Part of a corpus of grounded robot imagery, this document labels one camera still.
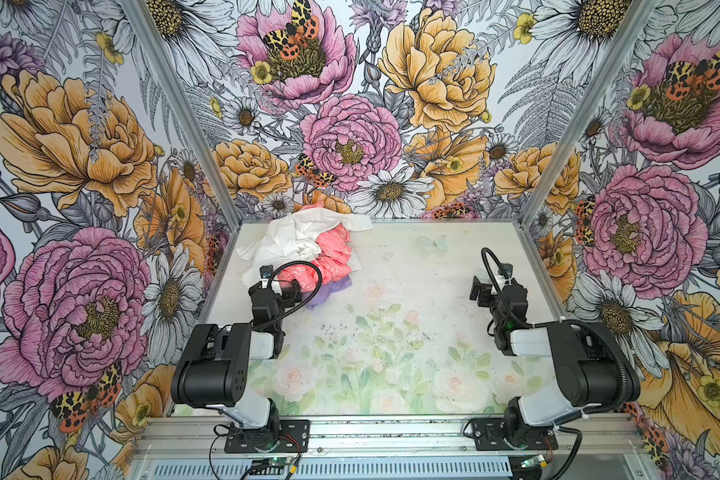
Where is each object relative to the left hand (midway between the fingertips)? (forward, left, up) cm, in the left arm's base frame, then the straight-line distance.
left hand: (281, 285), depth 94 cm
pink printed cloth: (+7, -16, +2) cm, 18 cm away
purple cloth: (-1, -13, -3) cm, 14 cm away
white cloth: (+15, -3, +6) cm, 16 cm away
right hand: (-1, -65, 0) cm, 65 cm away
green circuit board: (-44, -6, -7) cm, 45 cm away
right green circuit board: (-45, -65, -7) cm, 80 cm away
